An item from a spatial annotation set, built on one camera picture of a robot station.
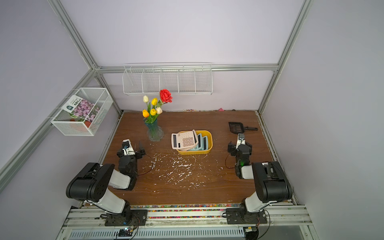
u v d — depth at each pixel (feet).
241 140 2.60
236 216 2.42
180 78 3.34
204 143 3.24
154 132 3.22
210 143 3.27
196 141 3.05
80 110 2.41
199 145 3.07
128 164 2.26
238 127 3.65
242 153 2.32
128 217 2.23
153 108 2.92
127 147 2.46
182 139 3.08
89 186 1.48
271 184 1.51
